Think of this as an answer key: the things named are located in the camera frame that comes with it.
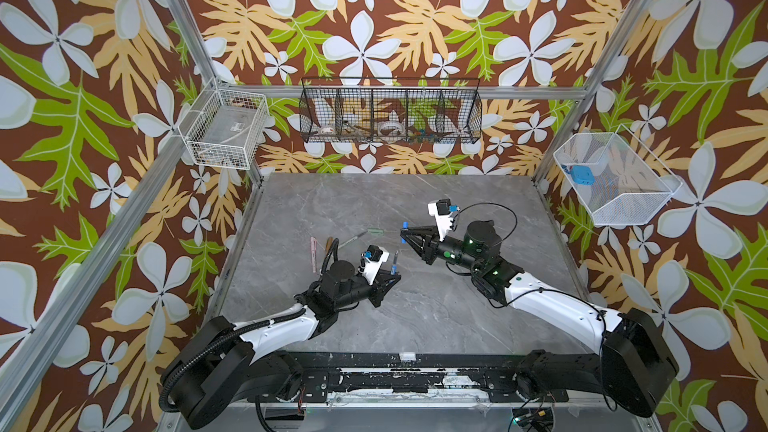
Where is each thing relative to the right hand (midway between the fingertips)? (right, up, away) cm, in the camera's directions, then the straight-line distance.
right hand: (402, 235), depth 72 cm
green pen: (-17, -5, +30) cm, 35 cm away
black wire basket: (-2, +39, +27) cm, 47 cm away
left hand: (-1, -11, +7) cm, 13 cm away
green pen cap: (-7, -2, +33) cm, 34 cm away
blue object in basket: (+54, +16, +15) cm, 58 cm away
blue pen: (-2, -8, +3) cm, 9 cm away
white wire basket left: (-52, +30, +15) cm, 62 cm away
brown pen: (-23, -6, +29) cm, 38 cm away
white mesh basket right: (+61, +14, +10) cm, 63 cm away
